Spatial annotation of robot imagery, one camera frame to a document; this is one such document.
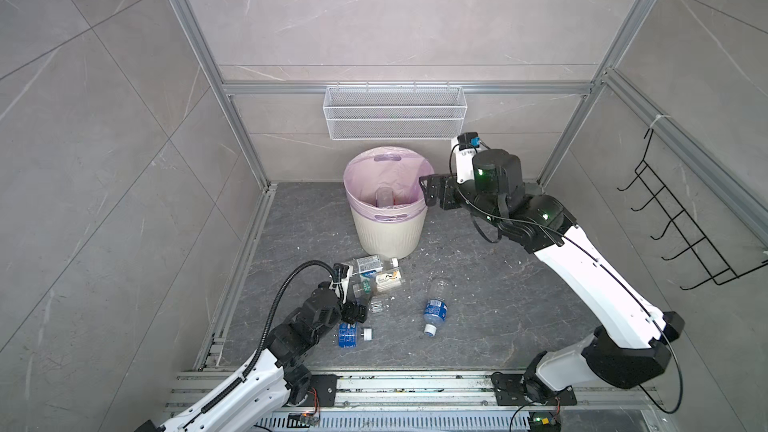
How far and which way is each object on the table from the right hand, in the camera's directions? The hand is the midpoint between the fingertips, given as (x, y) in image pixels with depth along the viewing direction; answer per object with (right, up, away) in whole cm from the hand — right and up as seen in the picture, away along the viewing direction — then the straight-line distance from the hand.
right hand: (436, 175), depth 65 cm
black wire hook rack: (+58, -19, -3) cm, 61 cm away
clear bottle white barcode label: (-15, -24, +25) cm, 38 cm away
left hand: (-19, -27, +14) cm, 36 cm away
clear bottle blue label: (-14, -34, +16) cm, 40 cm away
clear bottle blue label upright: (+2, -37, +16) cm, 41 cm away
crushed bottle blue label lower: (-22, -41, +12) cm, 48 cm away
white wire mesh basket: (-8, +25, +36) cm, 45 cm away
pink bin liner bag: (-13, +1, +35) cm, 37 cm away
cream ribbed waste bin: (-7, -17, +23) cm, 29 cm away
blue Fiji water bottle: (-12, -4, +35) cm, 37 cm away
